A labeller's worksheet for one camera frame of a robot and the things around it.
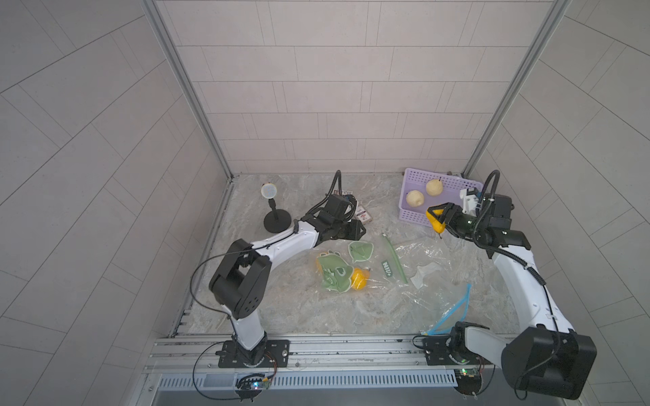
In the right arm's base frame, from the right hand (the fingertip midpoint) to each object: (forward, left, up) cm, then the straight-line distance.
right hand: (432, 211), depth 78 cm
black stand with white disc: (+11, +53, -15) cm, 56 cm away
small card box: (+26, +25, -18) cm, 40 cm away
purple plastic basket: (+31, -6, -18) cm, 36 cm away
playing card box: (+14, +19, -19) cm, 30 cm away
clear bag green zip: (-8, +22, -18) cm, 30 cm away
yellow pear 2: (+18, -3, -16) cm, 24 cm away
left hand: (+1, +20, -10) cm, 22 cm away
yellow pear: (+24, -12, -16) cm, 31 cm away
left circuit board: (-40, +55, -19) cm, 71 cm away
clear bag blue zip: (-17, +4, -18) cm, 25 cm away
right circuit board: (-41, -4, -24) cm, 48 cm away
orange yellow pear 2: (-6, 0, 0) cm, 6 cm away
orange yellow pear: (-14, +24, -14) cm, 31 cm away
